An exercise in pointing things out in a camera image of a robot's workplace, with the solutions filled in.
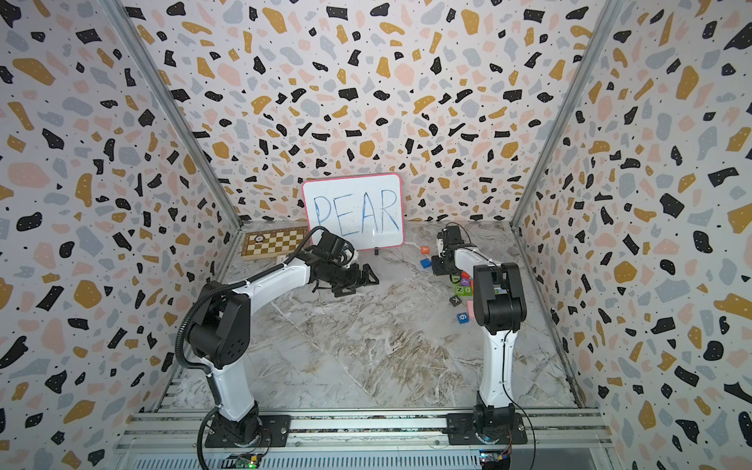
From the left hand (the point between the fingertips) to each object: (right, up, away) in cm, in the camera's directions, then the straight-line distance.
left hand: (373, 284), depth 90 cm
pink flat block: (+28, -5, -10) cm, 30 cm away
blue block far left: (+18, +6, +19) cm, 27 cm away
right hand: (+24, +5, +18) cm, 31 cm away
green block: (+30, -4, +11) cm, 32 cm away
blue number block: (+29, -12, +5) cm, 31 cm away
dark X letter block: (+27, -6, +8) cm, 29 cm away
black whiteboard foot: (0, +10, +20) cm, 22 cm away
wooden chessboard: (-38, +13, +21) cm, 46 cm away
